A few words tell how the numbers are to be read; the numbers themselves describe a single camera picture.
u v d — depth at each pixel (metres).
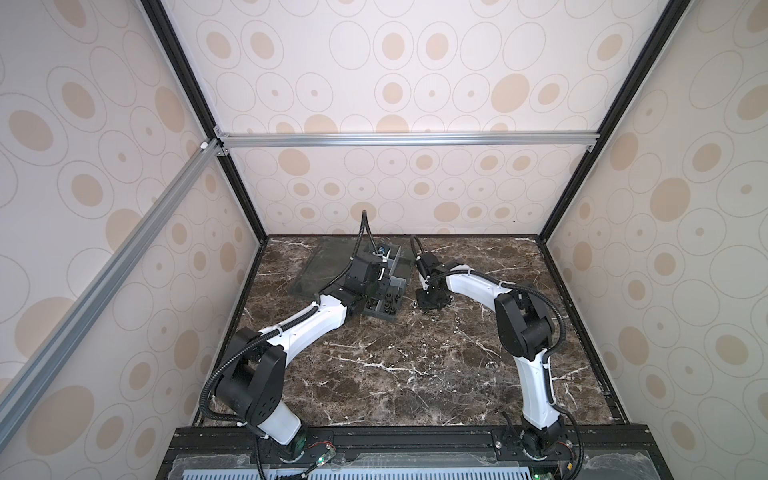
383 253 0.75
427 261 0.82
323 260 1.13
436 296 0.85
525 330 0.56
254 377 0.43
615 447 0.75
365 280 0.66
